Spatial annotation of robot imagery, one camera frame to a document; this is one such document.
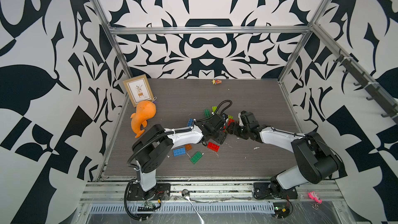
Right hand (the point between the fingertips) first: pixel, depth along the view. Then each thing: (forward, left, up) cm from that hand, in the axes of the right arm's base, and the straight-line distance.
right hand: (230, 127), depth 93 cm
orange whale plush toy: (+9, +51, +5) cm, 52 cm away
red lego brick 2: (+4, -1, +1) cm, 4 cm away
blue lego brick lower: (-14, +29, 0) cm, 33 cm away
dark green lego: (-17, +20, 0) cm, 26 cm away
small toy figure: (+37, +6, +1) cm, 37 cm away
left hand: (-3, +6, +3) cm, 7 cm away
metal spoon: (-33, +25, -3) cm, 41 cm away
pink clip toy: (-34, -34, -2) cm, 49 cm away
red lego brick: (-11, +11, -1) cm, 16 cm away
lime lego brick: (+8, -1, -1) cm, 8 cm away
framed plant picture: (+24, +57, +9) cm, 63 cm away
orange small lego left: (-11, +25, -1) cm, 27 cm away
